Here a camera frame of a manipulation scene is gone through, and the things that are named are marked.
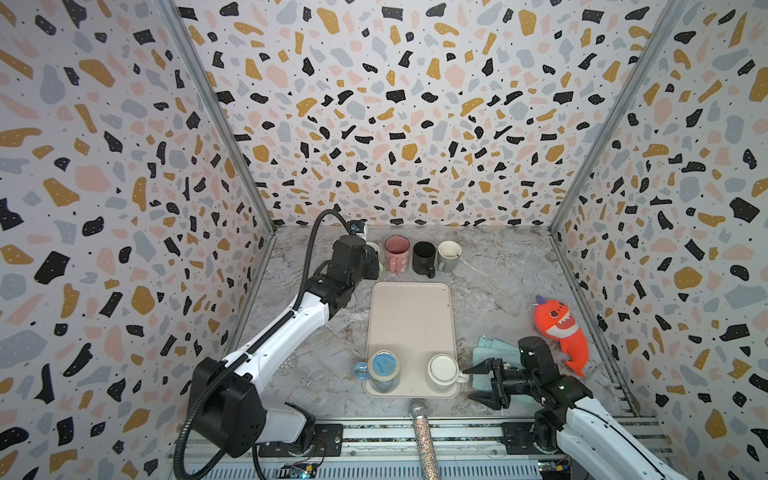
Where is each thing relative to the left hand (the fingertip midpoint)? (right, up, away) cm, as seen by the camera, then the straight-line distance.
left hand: (370, 248), depth 80 cm
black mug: (+16, -3, +23) cm, 28 cm away
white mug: (+19, -33, -2) cm, 38 cm away
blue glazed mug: (+4, -31, -5) cm, 32 cm away
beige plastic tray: (+13, -23, +15) cm, 31 cm away
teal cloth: (+35, -30, +9) cm, 47 cm away
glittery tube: (+14, -48, -11) cm, 52 cm away
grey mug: (+25, -1, +26) cm, 36 cm away
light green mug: (+2, 0, +2) cm, 3 cm away
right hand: (+24, -32, -5) cm, 41 cm away
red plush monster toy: (+53, -20, +8) cm, 58 cm away
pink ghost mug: (+7, -1, +20) cm, 21 cm away
